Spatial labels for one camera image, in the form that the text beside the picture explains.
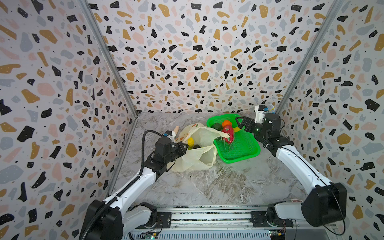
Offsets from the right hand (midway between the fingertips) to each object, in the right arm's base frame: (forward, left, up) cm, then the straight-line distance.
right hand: (239, 116), depth 78 cm
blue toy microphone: (+12, -22, -6) cm, 26 cm away
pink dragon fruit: (+8, +2, -21) cm, 23 cm away
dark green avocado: (-1, +24, -28) cm, 37 cm away
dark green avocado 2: (+15, +9, -26) cm, 31 cm away
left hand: (-10, +26, -10) cm, 30 cm away
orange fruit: (+18, +2, -26) cm, 31 cm away
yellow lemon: (+1, +27, -25) cm, 37 cm away
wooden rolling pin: (+14, +39, -29) cm, 51 cm away
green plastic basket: (+2, -10, -31) cm, 33 cm away
